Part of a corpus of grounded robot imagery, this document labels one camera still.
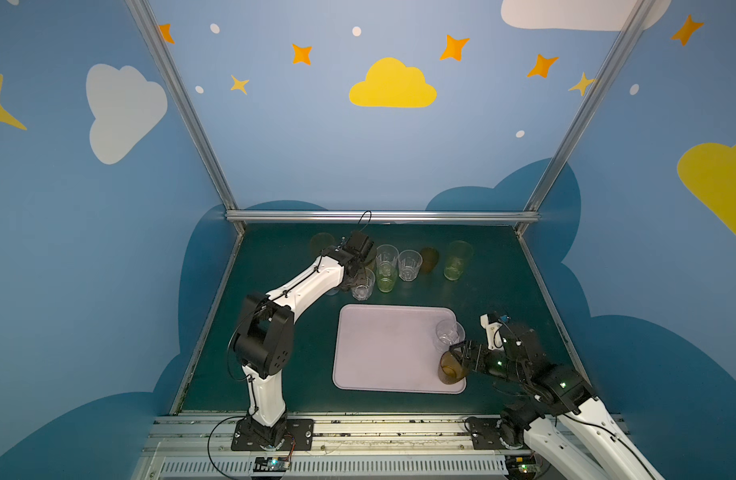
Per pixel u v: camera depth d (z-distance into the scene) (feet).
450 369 2.76
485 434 2.44
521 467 2.33
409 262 3.48
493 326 2.29
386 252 3.52
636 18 2.31
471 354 2.18
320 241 3.26
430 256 3.46
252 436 2.25
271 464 2.31
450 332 2.82
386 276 3.43
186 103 2.76
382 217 2.67
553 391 1.64
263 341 1.59
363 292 3.21
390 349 2.96
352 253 2.34
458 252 3.23
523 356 1.80
